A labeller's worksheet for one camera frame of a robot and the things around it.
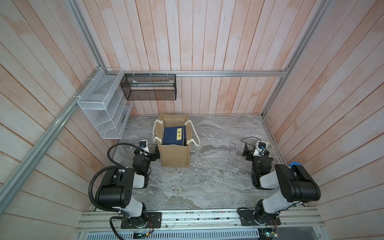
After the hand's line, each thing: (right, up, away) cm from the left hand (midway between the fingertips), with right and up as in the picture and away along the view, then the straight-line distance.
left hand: (150, 146), depth 92 cm
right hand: (+65, +1, -1) cm, 65 cm away
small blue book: (+16, +7, -2) cm, 17 cm away
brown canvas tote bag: (+16, -5, -9) cm, 19 cm away
